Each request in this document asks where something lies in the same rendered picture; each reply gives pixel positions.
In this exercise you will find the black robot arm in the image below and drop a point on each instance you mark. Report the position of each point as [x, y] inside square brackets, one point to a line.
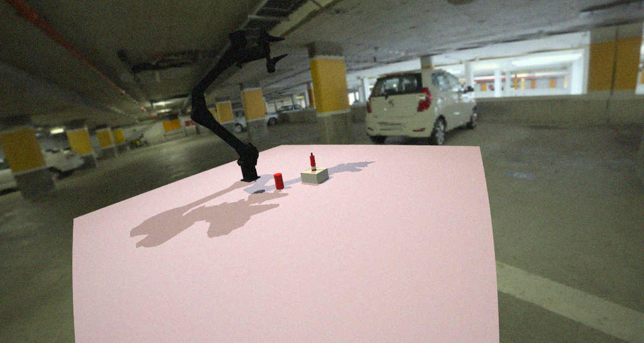
[201, 115]

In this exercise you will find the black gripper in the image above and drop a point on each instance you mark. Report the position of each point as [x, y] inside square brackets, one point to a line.
[271, 63]

